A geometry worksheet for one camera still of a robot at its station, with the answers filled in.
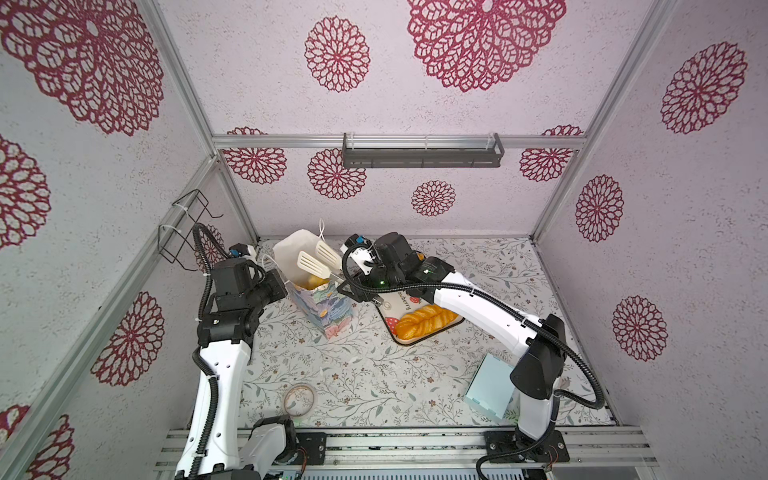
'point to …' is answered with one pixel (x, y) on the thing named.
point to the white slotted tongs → (328, 255)
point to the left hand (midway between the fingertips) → (278, 282)
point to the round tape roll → (299, 400)
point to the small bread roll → (314, 282)
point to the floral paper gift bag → (330, 307)
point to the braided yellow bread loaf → (426, 319)
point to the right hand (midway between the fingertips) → (344, 277)
